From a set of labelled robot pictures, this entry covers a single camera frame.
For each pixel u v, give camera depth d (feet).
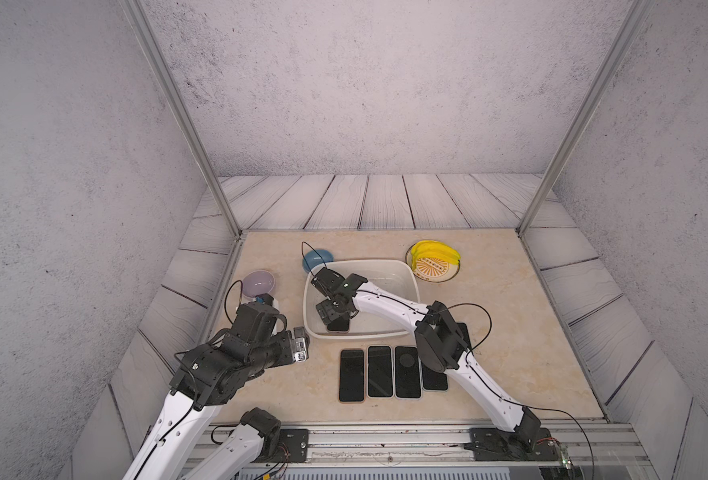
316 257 3.69
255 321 1.56
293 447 2.40
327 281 2.53
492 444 2.38
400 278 3.43
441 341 1.98
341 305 2.35
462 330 2.95
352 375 2.73
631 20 2.34
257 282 3.34
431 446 2.43
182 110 2.85
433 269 3.54
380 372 2.72
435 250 3.52
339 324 3.05
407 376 2.72
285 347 1.92
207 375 1.37
